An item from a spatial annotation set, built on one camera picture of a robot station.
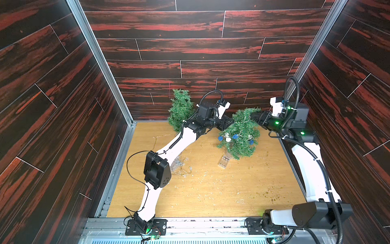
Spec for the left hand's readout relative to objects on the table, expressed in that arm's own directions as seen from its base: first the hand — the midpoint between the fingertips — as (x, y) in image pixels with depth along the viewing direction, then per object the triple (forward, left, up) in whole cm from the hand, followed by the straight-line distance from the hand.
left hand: (233, 120), depth 79 cm
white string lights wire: (-16, +26, -27) cm, 40 cm away
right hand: (-2, -9, +6) cm, 11 cm away
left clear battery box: (-10, +31, -29) cm, 44 cm away
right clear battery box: (-7, +1, -31) cm, 32 cm away
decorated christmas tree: (-9, -3, -5) cm, 11 cm away
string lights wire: (-2, +1, -11) cm, 11 cm away
